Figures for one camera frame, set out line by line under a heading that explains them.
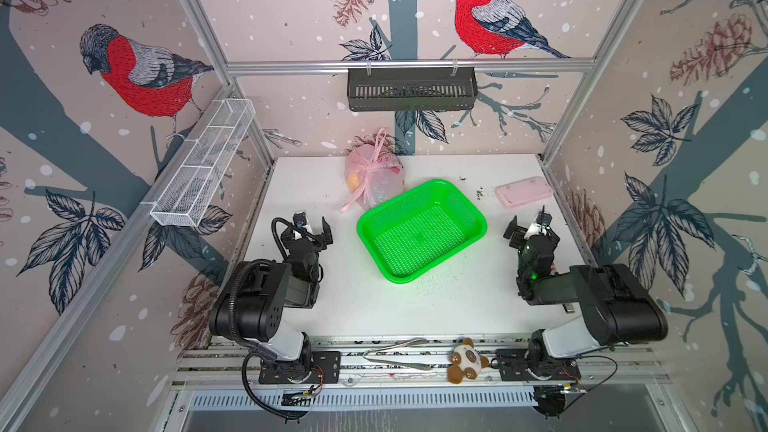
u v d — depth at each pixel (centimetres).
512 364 73
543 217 75
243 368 68
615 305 45
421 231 100
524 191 108
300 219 76
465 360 73
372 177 104
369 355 76
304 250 71
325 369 73
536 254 68
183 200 71
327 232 85
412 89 104
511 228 84
